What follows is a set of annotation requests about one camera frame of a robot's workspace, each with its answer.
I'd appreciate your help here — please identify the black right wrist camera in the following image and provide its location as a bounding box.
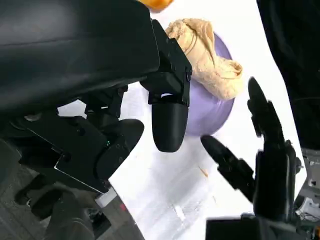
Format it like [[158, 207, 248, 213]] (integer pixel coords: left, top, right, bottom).
[[205, 216, 320, 240]]

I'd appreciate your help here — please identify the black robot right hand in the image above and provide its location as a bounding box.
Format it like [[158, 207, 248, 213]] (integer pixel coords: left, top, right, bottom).
[[200, 76, 298, 222]]

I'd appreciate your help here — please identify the beige towel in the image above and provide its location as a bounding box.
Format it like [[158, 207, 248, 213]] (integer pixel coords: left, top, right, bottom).
[[164, 17, 244, 101]]

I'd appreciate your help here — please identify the lilac plate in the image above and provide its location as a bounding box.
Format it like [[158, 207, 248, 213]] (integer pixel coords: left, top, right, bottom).
[[139, 33, 235, 137]]

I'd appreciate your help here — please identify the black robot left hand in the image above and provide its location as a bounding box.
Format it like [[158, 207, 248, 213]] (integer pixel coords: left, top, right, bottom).
[[0, 0, 194, 201]]

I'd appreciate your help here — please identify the grey workshop equipment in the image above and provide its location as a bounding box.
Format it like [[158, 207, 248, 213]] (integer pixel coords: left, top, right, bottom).
[[294, 146, 320, 226]]

